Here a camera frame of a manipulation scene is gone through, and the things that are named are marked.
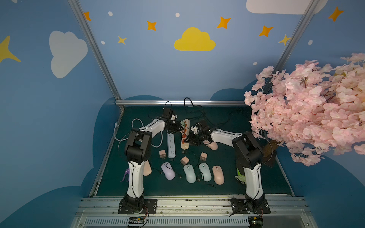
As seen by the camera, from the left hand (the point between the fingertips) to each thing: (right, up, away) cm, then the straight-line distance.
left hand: (182, 127), depth 101 cm
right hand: (+3, -9, -3) cm, 10 cm away
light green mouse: (+14, -27, -17) cm, 34 cm away
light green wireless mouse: (+5, -27, -16) cm, 32 cm away
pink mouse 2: (+21, -13, -4) cm, 25 cm away
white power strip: (-8, -14, -6) cm, 17 cm away
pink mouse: (+22, -28, -17) cm, 39 cm away
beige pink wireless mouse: (-22, -25, -14) cm, 36 cm away
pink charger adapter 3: (+14, -19, -10) cm, 25 cm away
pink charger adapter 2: (+1, -21, -11) cm, 24 cm away
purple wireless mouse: (-9, -26, -17) cm, 32 cm away
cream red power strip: (+2, -1, +1) cm, 2 cm away
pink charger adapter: (-13, -18, -8) cm, 24 cm away
